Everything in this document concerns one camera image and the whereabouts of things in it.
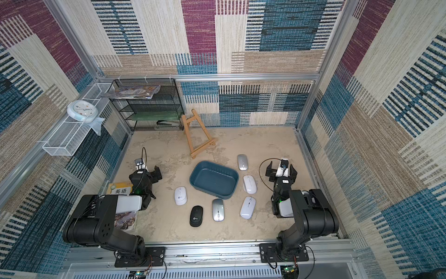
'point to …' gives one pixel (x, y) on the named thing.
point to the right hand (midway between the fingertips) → (283, 162)
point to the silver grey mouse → (218, 210)
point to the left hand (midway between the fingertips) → (146, 168)
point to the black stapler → (165, 122)
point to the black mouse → (196, 216)
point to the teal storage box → (214, 179)
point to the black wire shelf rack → (166, 98)
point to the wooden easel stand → (212, 141)
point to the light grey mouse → (243, 162)
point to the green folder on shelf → (156, 115)
